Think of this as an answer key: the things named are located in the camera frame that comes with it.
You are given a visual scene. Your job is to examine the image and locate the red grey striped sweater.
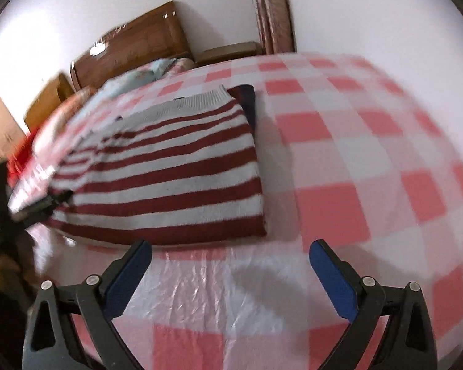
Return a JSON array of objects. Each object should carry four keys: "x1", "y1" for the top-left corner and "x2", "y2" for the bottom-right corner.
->
[{"x1": 48, "y1": 84, "x2": 266, "y2": 245}]

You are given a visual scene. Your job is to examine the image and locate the red blanket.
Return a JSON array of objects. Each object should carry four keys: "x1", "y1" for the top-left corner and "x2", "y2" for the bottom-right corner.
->
[{"x1": 7, "y1": 129, "x2": 37, "y2": 187}]

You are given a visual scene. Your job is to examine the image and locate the large wooden headboard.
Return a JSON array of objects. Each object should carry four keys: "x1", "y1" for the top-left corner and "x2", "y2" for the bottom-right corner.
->
[{"x1": 70, "y1": 1, "x2": 193, "y2": 91}]

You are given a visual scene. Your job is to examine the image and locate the pink checkered bed sheet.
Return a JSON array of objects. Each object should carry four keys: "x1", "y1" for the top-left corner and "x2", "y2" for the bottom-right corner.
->
[{"x1": 10, "y1": 53, "x2": 463, "y2": 369}]

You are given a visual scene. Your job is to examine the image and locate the orange floral pillow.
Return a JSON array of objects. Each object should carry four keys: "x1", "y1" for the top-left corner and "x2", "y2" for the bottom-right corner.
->
[{"x1": 31, "y1": 86, "x2": 97, "y2": 156}]

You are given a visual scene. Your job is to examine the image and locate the wooden nightstand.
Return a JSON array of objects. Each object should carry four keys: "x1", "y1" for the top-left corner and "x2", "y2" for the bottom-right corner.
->
[{"x1": 195, "y1": 41, "x2": 263, "y2": 66}]

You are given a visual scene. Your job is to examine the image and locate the light blue floral pillow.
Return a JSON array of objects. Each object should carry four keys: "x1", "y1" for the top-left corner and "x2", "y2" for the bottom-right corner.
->
[{"x1": 82, "y1": 58, "x2": 195, "y2": 113}]

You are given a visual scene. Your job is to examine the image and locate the pink floral curtain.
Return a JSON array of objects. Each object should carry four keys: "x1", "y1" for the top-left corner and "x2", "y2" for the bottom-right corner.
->
[{"x1": 253, "y1": 0, "x2": 295, "y2": 54}]

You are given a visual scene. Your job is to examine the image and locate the small wooden headboard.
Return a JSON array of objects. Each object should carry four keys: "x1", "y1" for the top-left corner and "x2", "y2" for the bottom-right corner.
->
[{"x1": 24, "y1": 72, "x2": 74, "y2": 131}]

